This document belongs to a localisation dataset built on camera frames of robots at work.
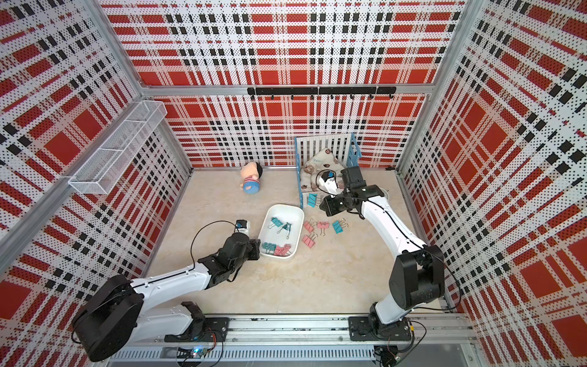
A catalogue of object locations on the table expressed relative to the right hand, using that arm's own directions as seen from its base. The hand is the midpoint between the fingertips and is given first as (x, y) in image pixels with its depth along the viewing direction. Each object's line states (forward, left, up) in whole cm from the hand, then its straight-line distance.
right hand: (326, 204), depth 83 cm
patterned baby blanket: (+35, -1, -11) cm, 37 cm away
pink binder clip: (-6, +7, -17) cm, 19 cm away
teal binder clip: (+1, -7, -18) cm, 19 cm away
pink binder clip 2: (+2, +7, -18) cm, 19 cm away
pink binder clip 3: (+1, +1, -17) cm, 17 cm away
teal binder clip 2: (+3, +5, -1) cm, 6 cm away
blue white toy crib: (+41, -12, -8) cm, 44 cm away
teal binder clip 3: (+2, +21, -16) cm, 27 cm away
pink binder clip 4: (-11, +17, -17) cm, 26 cm away
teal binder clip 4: (-10, +22, -14) cm, 28 cm away
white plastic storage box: (-1, +18, -17) cm, 25 cm away
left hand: (-8, +25, -13) cm, 30 cm away
